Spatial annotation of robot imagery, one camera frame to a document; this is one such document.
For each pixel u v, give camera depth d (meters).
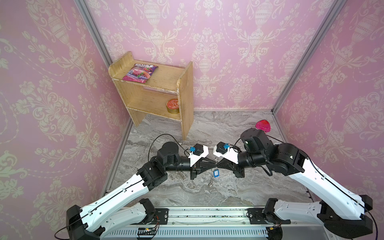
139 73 0.76
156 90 1.06
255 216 0.73
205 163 0.56
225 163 0.52
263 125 1.00
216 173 0.61
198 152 0.49
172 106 0.90
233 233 0.77
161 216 0.75
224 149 0.48
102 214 0.41
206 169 0.58
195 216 0.76
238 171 0.51
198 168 0.53
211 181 0.63
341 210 0.39
